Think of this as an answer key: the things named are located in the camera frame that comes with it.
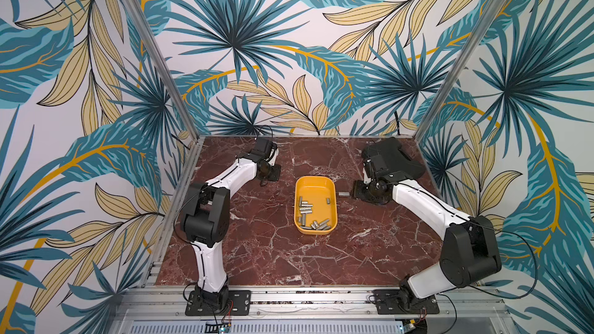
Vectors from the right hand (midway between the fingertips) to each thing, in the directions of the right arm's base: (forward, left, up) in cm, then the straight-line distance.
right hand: (358, 193), depth 89 cm
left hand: (+10, +32, -1) cm, 34 cm away
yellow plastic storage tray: (0, +16, -8) cm, 18 cm away
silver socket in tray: (+1, +11, -7) cm, 13 cm away
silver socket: (+5, +4, -7) cm, 9 cm away
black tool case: (+20, -23, -5) cm, 31 cm away
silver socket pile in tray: (-2, +20, -7) cm, 21 cm away
